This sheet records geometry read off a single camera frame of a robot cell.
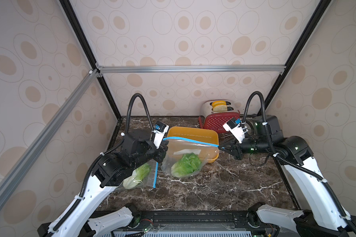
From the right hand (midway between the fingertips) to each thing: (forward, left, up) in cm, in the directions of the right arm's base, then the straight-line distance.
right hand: (224, 144), depth 62 cm
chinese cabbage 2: (-4, +42, -26) cm, 50 cm away
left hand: (-2, +23, +3) cm, 23 cm away
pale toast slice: (+41, -5, -15) cm, 44 cm away
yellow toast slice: (+44, -4, -13) cm, 46 cm away
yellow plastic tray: (+34, +2, -35) cm, 48 cm away
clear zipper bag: (-7, +34, -26) cm, 44 cm away
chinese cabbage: (-4, +15, -13) cm, 20 cm away
